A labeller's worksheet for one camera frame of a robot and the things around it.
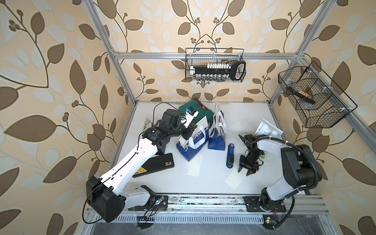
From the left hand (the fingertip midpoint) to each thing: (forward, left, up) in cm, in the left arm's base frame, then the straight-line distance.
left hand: (193, 123), depth 73 cm
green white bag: (+2, -40, -6) cm, 40 cm away
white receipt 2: (-18, -24, -28) cm, 41 cm away
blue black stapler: (-4, -24, -27) cm, 36 cm away
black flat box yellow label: (-10, +22, -27) cm, 36 cm away
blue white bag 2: (-1, -13, -6) cm, 14 cm away
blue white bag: (-6, +1, -8) cm, 10 cm away
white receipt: (-10, -1, -29) cm, 31 cm away
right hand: (-14, -29, -28) cm, 43 cm away
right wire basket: (+8, -64, +7) cm, 64 cm away
